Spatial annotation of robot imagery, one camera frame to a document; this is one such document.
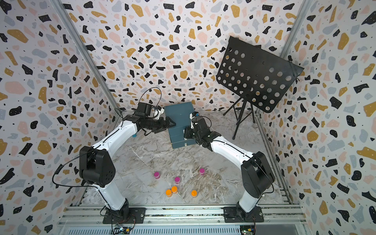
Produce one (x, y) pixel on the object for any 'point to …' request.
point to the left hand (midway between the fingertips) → (172, 126)
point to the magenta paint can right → (202, 171)
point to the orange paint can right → (194, 193)
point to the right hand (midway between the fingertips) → (184, 129)
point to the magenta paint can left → (156, 175)
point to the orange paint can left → (168, 193)
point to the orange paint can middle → (174, 189)
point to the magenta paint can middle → (177, 180)
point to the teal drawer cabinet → (180, 114)
